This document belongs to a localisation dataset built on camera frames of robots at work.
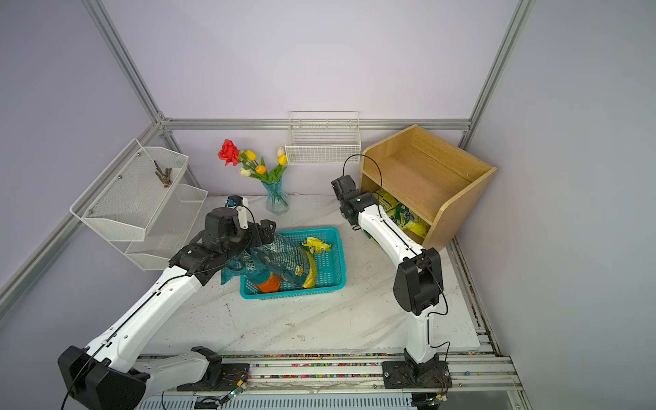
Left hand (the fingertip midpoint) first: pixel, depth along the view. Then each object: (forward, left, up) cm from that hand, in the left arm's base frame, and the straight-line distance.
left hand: (263, 225), depth 76 cm
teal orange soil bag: (-11, 0, -12) cm, 16 cm away
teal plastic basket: (-2, -20, -26) cm, 33 cm away
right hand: (+14, -33, -6) cm, 36 cm away
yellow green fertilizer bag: (+5, -47, -5) cm, 47 cm away
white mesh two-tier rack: (+6, +39, +3) cm, 40 cm away
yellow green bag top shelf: (+4, -15, -18) cm, 24 cm away
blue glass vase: (+29, +4, -20) cm, 36 cm away
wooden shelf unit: (+17, -55, +4) cm, 58 cm away
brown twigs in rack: (+17, +35, +4) cm, 39 cm away
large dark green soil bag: (-6, -6, -8) cm, 11 cm away
